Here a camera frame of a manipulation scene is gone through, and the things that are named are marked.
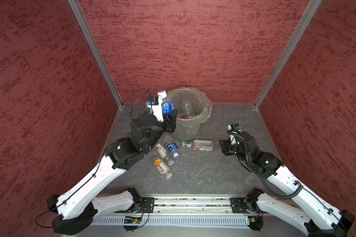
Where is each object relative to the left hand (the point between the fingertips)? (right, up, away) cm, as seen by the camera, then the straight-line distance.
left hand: (172, 115), depth 60 cm
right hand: (+25, -14, +14) cm, 32 cm away
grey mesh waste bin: (+7, -11, +31) cm, 33 cm away
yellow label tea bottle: (-7, -30, +21) cm, 37 cm away
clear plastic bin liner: (+17, +6, +27) cm, 32 cm away
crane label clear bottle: (-8, -22, +28) cm, 36 cm away
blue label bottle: (-2, -20, +29) cm, 36 cm away
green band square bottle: (+16, -19, +37) cm, 44 cm away
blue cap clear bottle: (+8, +5, +35) cm, 36 cm away
